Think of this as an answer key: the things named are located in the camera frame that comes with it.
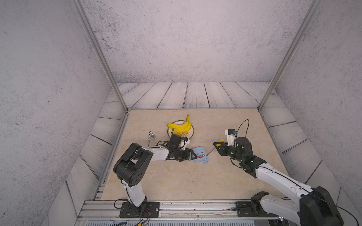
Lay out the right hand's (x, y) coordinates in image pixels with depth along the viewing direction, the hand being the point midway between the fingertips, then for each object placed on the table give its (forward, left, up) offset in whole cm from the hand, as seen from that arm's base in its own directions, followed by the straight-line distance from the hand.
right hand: (215, 143), depth 81 cm
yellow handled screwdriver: (0, -3, +4) cm, 5 cm away
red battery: (-2, +8, -12) cm, 14 cm away
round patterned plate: (+17, +15, -15) cm, 27 cm away
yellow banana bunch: (+19, +19, -11) cm, 29 cm away
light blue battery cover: (-3, +4, -16) cm, 16 cm away
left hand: (-3, +11, -12) cm, 17 cm away
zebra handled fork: (+13, +44, -14) cm, 48 cm away
